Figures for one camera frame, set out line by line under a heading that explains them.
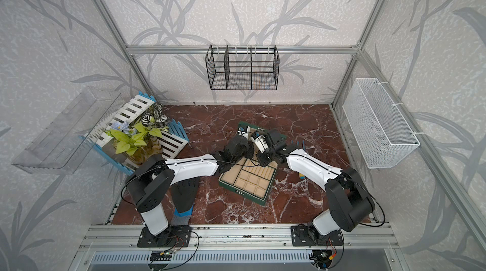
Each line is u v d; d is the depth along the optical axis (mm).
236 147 679
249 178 846
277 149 674
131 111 811
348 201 429
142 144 729
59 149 640
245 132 783
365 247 735
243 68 1052
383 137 613
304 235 731
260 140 751
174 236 723
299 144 1019
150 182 490
